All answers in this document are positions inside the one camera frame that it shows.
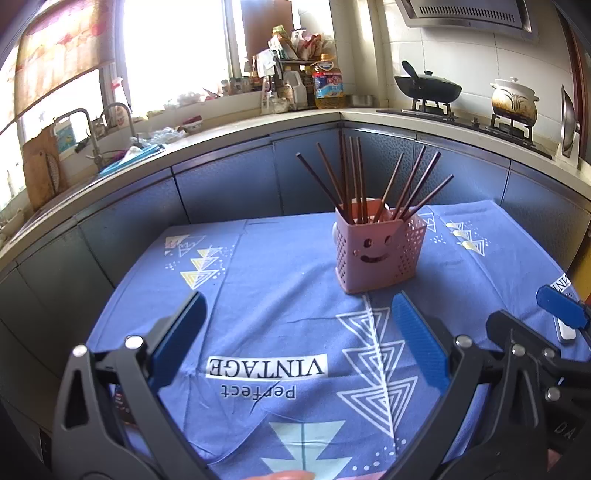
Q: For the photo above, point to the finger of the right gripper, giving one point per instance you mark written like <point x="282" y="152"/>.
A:
<point x="575" y="314"/>
<point x="514" y="339"/>

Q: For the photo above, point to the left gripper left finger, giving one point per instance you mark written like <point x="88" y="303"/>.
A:
<point x="89" y="439"/>

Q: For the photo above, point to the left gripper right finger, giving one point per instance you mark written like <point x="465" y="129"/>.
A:
<point x="513" y="440"/>

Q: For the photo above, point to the red-brown chopstick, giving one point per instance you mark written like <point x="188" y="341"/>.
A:
<point x="408" y="184"/>

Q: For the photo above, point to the brown carved-end chopstick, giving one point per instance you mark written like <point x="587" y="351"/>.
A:
<point x="390" y="186"/>

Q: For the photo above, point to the dark brown wooden chopstick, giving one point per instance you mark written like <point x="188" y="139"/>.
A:
<point x="362" y="182"/>

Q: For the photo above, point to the reddish brown wooden chopstick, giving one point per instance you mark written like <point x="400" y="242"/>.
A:
<point x="356" y="179"/>

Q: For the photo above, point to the dark red wooden chopstick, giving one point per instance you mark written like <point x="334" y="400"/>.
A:
<point x="322" y="185"/>

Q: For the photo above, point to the blue kitchen cabinet fronts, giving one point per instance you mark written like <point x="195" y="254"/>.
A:
<point x="59" y="270"/>

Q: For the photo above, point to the operator hand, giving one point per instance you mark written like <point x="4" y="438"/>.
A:
<point x="285" y="475"/>

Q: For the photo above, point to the smartphone with photo screen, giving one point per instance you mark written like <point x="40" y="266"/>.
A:
<point x="122" y="407"/>

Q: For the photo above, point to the white round-dial device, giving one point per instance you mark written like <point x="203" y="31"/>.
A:
<point x="565" y="334"/>

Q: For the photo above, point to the pink perforated utensil holder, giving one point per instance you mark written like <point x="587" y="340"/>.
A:
<point x="380" y="253"/>

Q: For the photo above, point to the blue patterned tablecloth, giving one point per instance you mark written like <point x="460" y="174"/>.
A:
<point x="291" y="373"/>

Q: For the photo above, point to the gas stove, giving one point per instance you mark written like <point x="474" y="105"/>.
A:
<point x="518" y="134"/>

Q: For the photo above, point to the steel pot lid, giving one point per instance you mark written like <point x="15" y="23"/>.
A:
<point x="569" y="144"/>

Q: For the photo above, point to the brown white clay pot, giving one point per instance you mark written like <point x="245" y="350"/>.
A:
<point x="515" y="101"/>

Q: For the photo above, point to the black wok pan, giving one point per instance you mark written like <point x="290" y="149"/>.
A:
<point x="426" y="86"/>

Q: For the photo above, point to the wooden cutting board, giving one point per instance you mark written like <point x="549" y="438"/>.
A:
<point x="44" y="178"/>

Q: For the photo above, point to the chrome sink faucet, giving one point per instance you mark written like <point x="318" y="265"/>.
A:
<point x="84" y="132"/>

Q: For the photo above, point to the steel range hood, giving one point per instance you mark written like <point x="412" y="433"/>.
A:
<point x="504" y="17"/>

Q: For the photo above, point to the cooking oil bottle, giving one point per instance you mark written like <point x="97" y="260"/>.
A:
<point x="328" y="87"/>

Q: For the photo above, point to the white plastic jug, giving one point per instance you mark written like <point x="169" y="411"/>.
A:
<point x="298" y="91"/>

